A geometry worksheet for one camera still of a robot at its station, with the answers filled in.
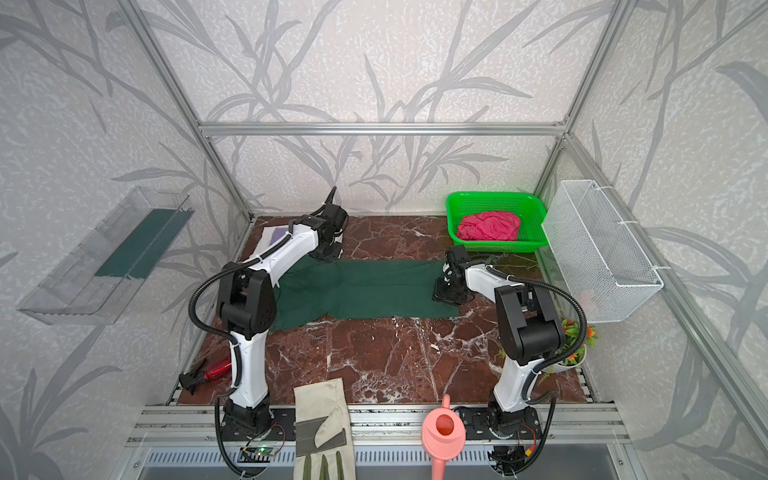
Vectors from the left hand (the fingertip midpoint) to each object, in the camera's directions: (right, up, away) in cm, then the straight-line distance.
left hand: (328, 244), depth 97 cm
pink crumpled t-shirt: (+59, +7, +14) cm, 61 cm away
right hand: (+36, -15, 0) cm, 39 cm away
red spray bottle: (-31, -35, -17) cm, 50 cm away
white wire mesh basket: (+67, -5, -36) cm, 77 cm away
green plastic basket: (+75, +5, +16) cm, 77 cm away
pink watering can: (+33, -40, -35) cm, 63 cm away
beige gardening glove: (+6, -48, -27) cm, 55 cm away
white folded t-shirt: (-26, +2, +11) cm, 28 cm away
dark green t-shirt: (-6, -15, -1) cm, 16 cm away
